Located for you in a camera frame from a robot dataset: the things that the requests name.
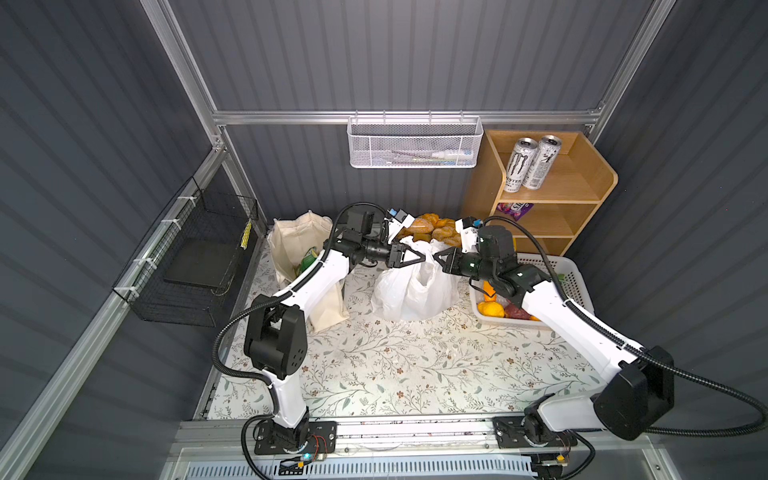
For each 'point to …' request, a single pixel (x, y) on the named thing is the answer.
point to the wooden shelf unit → (581, 180)
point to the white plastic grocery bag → (416, 291)
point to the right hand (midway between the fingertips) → (437, 257)
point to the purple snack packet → (517, 210)
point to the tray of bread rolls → (430, 226)
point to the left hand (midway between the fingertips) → (424, 258)
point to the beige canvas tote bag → (290, 239)
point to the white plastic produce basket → (567, 270)
